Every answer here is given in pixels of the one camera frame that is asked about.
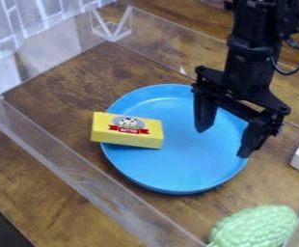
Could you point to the white patterned curtain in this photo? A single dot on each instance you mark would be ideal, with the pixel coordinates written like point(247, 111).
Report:
point(26, 17)

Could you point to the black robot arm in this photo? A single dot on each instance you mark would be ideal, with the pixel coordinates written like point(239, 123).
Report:
point(265, 21)

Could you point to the green bitter gourd toy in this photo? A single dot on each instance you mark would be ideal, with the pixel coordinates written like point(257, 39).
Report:
point(261, 226)

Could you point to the yellow butter block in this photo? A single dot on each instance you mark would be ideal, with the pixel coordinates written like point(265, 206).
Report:
point(127, 130)

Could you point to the blue round tray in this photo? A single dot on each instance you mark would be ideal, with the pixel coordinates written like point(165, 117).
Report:
point(193, 161)

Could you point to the clear acrylic enclosure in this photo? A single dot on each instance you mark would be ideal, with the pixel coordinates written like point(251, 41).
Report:
point(61, 193)

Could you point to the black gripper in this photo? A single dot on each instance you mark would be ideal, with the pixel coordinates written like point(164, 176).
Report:
point(240, 89)

